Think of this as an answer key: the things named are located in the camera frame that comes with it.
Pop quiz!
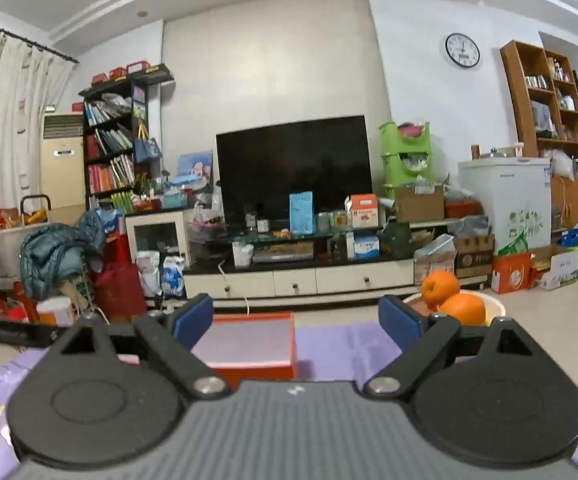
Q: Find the blue and white box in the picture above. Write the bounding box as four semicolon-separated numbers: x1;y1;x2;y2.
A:
346;234;381;260

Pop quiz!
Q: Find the white chest freezer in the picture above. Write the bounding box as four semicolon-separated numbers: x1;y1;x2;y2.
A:
458;156;552;262

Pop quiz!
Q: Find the white bowl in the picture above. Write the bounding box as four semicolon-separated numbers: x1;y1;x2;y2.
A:
401;292;507;328

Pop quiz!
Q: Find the brown cardboard box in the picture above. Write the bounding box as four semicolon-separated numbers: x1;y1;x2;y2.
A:
395;185;445;222

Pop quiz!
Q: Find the white glass-door cabinet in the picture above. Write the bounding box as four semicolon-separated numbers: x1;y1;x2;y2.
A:
125;210;191;267

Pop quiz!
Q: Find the white plastic bag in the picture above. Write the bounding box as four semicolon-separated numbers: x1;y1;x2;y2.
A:
161;256;186;297

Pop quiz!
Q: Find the wooden shelf unit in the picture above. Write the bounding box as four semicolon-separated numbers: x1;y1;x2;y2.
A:
500;40;578;237

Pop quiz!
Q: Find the black bookshelf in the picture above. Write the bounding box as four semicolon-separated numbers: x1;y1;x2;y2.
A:
78;64;176;213

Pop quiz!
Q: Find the white curtain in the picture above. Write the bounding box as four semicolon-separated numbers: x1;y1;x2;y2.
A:
0;27;77;306

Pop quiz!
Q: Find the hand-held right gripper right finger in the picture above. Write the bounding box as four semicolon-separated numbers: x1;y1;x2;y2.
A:
361;295;527;403

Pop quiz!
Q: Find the round wall clock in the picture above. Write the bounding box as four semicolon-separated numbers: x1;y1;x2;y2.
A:
445;33;480;68

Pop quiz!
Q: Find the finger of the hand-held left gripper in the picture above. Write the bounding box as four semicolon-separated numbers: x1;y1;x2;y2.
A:
0;310;62;350

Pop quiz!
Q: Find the orange and white canister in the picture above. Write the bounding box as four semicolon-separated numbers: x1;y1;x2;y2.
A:
36;297;76;327

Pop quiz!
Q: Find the orange cardboard box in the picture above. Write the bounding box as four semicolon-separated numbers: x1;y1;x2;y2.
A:
191;311;297;392

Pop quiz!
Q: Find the dark brown printed carton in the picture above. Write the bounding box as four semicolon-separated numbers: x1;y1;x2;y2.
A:
456;234;496;279

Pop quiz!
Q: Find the beige standing air conditioner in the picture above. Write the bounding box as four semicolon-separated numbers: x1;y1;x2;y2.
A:
39;112;87;211

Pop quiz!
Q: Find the light blue packet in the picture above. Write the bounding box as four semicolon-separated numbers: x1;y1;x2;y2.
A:
289;191;316;235

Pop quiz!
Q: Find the orange paper bag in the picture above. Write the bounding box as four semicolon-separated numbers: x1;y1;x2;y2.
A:
491;252;534;295

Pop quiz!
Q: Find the blue padded jacket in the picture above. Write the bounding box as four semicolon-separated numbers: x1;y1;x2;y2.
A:
19;210;120;302

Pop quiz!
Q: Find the blue painting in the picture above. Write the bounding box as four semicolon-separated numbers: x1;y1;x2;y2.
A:
176;150;215;193

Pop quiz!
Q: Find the black and white TV stand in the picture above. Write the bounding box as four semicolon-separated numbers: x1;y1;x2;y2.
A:
184;217;470;309

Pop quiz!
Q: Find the green storage rack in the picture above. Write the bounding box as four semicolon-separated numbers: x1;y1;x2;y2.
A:
379;121;437;202

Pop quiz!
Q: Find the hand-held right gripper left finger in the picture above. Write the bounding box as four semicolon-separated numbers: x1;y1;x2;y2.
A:
56;294;232;403

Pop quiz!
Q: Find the red bag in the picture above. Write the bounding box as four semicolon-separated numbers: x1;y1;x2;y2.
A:
94;262;148;322

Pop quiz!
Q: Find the black television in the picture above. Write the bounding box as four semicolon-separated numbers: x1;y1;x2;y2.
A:
215;116;374;235

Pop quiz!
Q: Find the large orange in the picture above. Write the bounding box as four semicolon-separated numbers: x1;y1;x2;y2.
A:
439;292;487;327
421;270;462;311

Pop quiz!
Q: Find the orange and white carton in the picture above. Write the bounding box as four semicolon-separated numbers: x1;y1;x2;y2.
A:
345;194;380;228

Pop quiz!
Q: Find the black curtain rod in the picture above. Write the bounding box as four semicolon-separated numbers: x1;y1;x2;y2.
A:
0;17;80;65

